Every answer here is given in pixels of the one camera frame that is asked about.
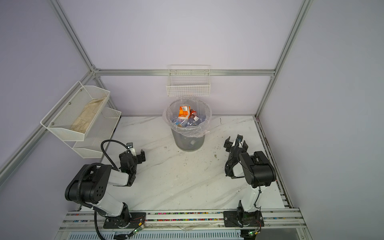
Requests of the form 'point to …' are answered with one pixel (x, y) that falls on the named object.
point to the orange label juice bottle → (184, 111)
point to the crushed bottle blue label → (190, 121)
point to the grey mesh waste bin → (187, 143)
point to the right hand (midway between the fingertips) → (236, 138)
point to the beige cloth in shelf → (83, 120)
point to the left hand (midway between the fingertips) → (133, 151)
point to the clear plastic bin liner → (172, 109)
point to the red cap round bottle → (192, 112)
